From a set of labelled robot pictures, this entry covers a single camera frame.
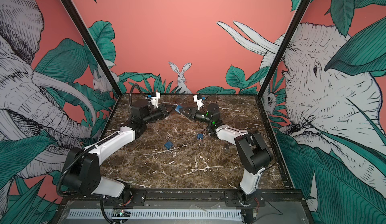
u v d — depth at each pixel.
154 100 0.76
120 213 0.70
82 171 0.42
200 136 0.96
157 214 0.70
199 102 0.79
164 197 0.75
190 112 0.75
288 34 0.84
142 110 0.64
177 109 0.80
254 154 0.48
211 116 0.67
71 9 0.75
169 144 0.93
